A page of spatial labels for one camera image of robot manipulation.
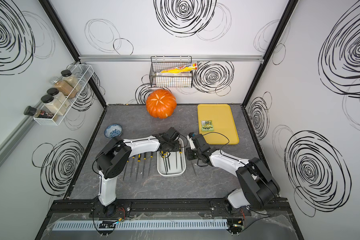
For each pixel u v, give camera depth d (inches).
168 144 28.5
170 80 34.1
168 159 35.8
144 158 35.6
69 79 29.6
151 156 35.9
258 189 16.8
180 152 36.7
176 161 35.2
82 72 36.6
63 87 28.3
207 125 42.3
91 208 28.6
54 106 25.8
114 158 20.0
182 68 34.2
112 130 40.2
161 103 40.7
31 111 23.4
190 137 32.1
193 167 34.9
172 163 35.0
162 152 36.2
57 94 26.3
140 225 37.9
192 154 30.8
